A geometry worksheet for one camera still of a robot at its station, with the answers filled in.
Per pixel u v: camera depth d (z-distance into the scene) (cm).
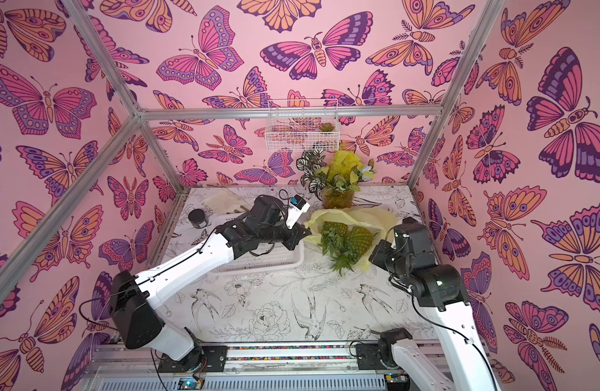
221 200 117
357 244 89
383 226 72
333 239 85
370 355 73
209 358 73
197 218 105
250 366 73
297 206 66
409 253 48
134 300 41
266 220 59
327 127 92
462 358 38
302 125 96
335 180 97
